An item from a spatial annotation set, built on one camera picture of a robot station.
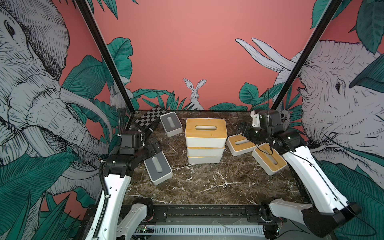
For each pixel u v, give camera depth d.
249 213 0.74
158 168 0.88
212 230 0.70
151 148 0.61
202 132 0.73
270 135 0.50
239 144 0.95
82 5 0.69
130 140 0.50
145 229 0.70
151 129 1.04
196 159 0.90
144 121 1.09
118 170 0.44
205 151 0.81
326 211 0.38
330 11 0.71
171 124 1.10
